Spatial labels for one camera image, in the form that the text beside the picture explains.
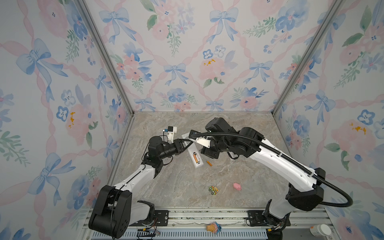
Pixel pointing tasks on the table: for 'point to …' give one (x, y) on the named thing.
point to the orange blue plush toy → (214, 227)
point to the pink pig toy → (237, 186)
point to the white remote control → (193, 152)
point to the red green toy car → (214, 190)
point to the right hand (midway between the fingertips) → (203, 141)
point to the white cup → (321, 230)
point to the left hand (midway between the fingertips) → (193, 142)
